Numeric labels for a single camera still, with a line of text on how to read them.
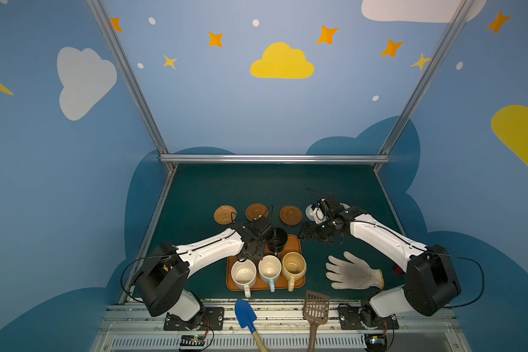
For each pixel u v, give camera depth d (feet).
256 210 3.23
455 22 2.36
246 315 2.46
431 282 1.41
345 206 3.46
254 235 2.06
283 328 2.44
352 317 2.45
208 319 2.41
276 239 3.03
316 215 2.56
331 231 2.33
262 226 2.22
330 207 2.26
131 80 2.78
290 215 3.35
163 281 1.40
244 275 2.75
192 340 2.40
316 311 2.45
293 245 3.01
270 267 2.74
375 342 2.40
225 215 3.32
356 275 2.77
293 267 2.82
